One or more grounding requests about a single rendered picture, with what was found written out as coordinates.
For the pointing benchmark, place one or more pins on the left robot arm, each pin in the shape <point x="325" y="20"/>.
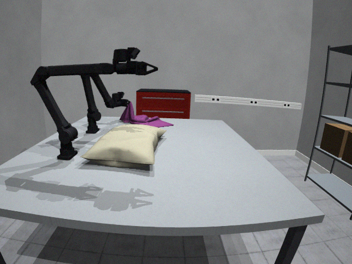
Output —
<point x="93" y="114"/>

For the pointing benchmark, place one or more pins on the magenta pillowcase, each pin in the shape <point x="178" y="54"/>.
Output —
<point x="128" y="116"/>

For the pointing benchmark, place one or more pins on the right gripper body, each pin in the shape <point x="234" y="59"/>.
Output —
<point x="136" y="70"/>

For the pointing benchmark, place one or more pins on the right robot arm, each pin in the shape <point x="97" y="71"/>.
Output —
<point x="69" y="133"/>

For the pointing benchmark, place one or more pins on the cream pillow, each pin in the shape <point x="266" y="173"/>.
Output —
<point x="130" y="145"/>

